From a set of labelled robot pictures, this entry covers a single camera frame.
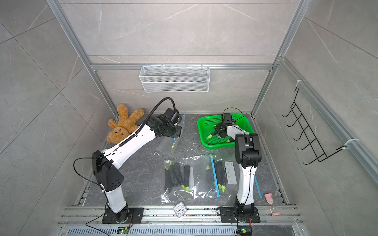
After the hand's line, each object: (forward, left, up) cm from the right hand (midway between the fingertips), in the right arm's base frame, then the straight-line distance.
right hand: (218, 128), depth 108 cm
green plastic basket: (0, +10, +4) cm, 10 cm away
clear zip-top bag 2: (-13, +37, -2) cm, 39 cm away
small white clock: (-53, +27, -1) cm, 59 cm away
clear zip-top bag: (-37, +22, -1) cm, 43 cm away
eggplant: (-32, +29, -1) cm, 43 cm away
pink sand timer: (-54, -22, -2) cm, 58 cm away
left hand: (-16, +27, +19) cm, 37 cm away
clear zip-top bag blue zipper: (-38, -3, 0) cm, 38 cm away
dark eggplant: (-36, +3, -1) cm, 36 cm away
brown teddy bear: (-1, +67, +6) cm, 68 cm away
